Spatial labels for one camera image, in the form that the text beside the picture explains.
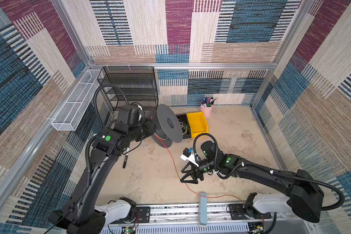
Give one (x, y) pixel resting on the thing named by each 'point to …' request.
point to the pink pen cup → (206, 106)
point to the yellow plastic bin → (198, 124)
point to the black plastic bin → (183, 118)
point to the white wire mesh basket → (67, 118)
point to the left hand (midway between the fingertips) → (157, 123)
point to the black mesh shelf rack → (138, 83)
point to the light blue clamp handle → (202, 209)
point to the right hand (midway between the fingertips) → (184, 178)
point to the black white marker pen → (126, 157)
